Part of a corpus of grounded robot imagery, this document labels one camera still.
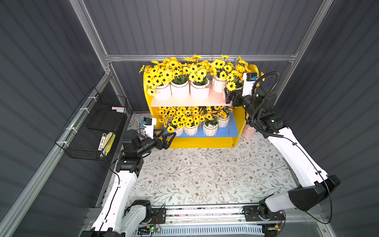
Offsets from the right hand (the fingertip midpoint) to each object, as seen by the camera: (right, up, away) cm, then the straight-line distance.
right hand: (238, 86), depth 66 cm
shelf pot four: (-4, -11, +17) cm, 20 cm away
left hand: (-32, -21, +3) cm, 39 cm away
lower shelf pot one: (-32, -14, +15) cm, 38 cm away
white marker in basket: (-64, -26, +4) cm, 69 cm away
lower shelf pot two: (-23, -14, +11) cm, 29 cm away
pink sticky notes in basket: (-64, -8, +19) cm, 67 cm away
